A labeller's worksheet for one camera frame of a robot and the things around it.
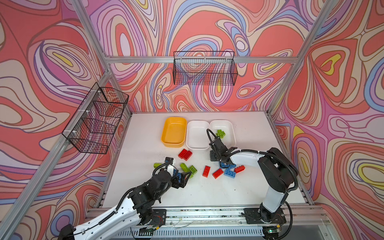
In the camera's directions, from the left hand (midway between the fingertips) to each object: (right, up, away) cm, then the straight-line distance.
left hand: (183, 171), depth 77 cm
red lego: (+13, -4, +11) cm, 18 cm away
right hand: (+20, +3, +19) cm, 27 cm away
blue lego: (+27, -4, +9) cm, 28 cm away
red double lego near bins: (0, +5, +16) cm, 17 cm away
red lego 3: (+33, -2, +11) cm, 35 cm away
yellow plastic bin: (-8, +20, +29) cm, 36 cm away
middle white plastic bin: (+8, +17, +29) cm, 35 cm away
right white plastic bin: (+30, +24, +31) cm, 49 cm away
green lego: (+24, +18, +24) cm, 39 cm away
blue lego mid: (+26, -1, +11) cm, 28 cm away
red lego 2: (+20, -5, +10) cm, 23 cm away
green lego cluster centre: (+4, -2, +11) cm, 12 cm away
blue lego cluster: (-2, +2, -11) cm, 11 cm away
